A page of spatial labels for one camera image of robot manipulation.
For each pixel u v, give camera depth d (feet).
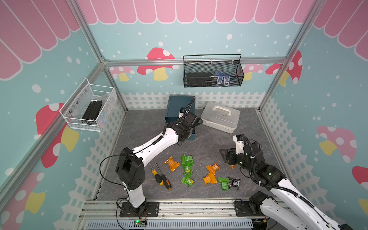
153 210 2.44
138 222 2.42
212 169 2.86
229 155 2.16
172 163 2.94
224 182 2.69
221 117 3.27
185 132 1.94
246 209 2.42
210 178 2.73
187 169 2.85
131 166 1.47
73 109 2.16
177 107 2.98
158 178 2.72
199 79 2.83
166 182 2.66
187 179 2.73
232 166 2.19
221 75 2.92
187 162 2.94
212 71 3.00
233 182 2.67
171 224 2.34
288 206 1.57
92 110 2.30
